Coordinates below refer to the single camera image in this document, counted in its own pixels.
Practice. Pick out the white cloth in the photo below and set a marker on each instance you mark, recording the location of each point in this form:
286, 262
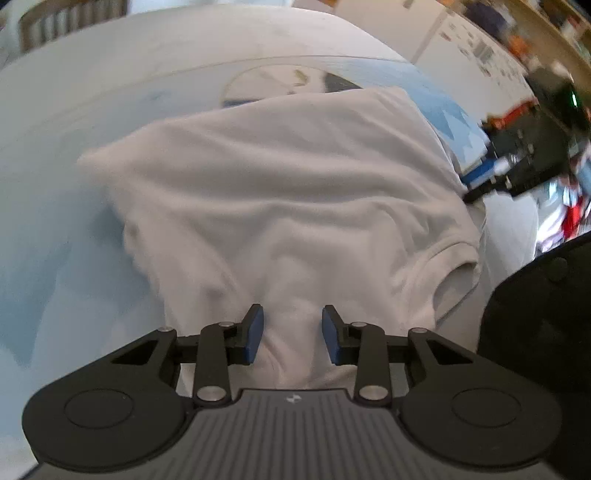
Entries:
551, 221

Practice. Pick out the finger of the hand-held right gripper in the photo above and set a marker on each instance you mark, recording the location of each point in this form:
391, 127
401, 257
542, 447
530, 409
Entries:
480, 170
478, 194

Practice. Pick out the white shirt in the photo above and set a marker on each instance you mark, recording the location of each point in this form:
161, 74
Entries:
277, 207

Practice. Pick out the black rounded object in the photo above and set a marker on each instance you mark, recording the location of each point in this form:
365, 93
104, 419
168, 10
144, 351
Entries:
535, 314

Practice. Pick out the long grey sticker cabinet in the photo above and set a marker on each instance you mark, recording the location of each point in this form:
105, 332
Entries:
461, 50

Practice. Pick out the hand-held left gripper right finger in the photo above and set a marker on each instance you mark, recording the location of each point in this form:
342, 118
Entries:
330, 334

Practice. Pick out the red garment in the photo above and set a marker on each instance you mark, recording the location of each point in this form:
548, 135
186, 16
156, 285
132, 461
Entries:
573, 221

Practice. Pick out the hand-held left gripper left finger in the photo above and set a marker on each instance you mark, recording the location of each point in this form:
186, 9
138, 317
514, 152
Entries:
254, 334

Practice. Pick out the wooden chair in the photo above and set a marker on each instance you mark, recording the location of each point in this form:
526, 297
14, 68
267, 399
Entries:
41, 18

